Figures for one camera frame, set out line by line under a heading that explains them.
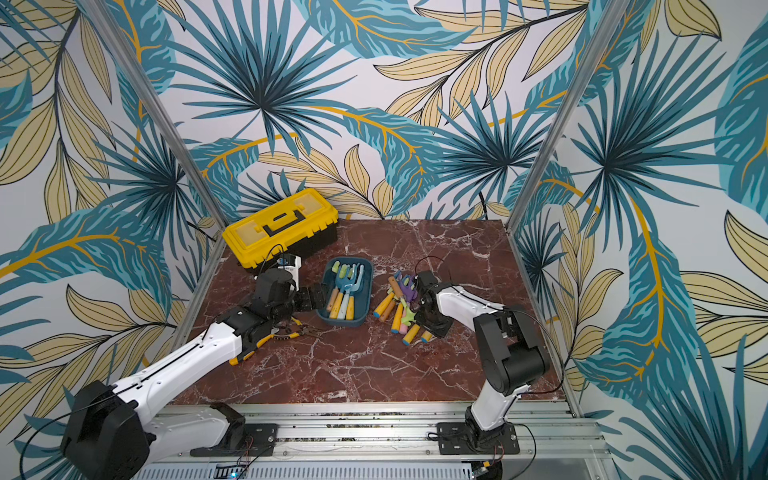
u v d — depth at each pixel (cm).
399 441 75
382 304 94
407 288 99
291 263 72
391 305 95
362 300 98
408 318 92
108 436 39
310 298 72
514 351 49
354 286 98
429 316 80
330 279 102
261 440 73
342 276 102
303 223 97
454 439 73
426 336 90
